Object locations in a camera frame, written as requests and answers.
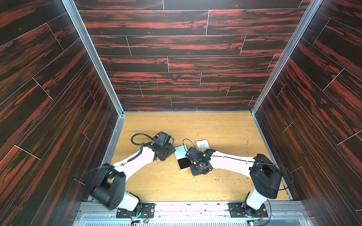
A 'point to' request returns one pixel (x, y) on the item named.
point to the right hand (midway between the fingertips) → (196, 169)
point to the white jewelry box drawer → (184, 163)
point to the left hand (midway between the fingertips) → (174, 151)
